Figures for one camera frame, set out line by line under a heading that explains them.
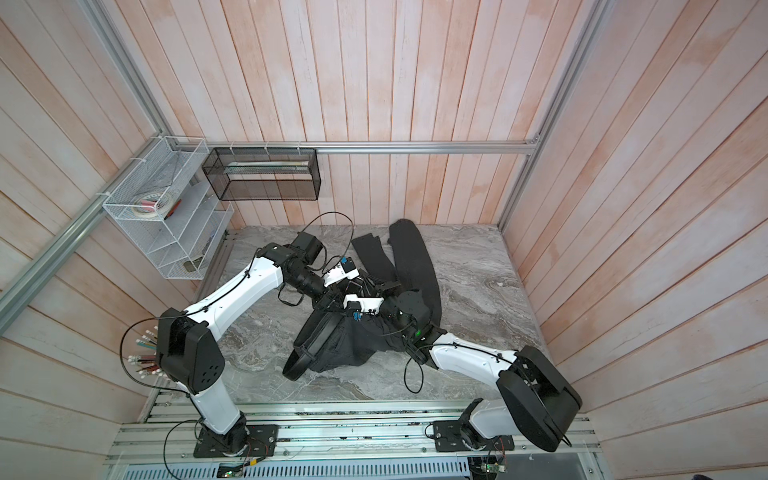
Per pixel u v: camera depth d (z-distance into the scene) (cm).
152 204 73
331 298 71
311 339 76
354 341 78
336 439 75
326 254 73
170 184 73
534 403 42
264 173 103
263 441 73
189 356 45
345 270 72
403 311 60
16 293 51
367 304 68
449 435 73
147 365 75
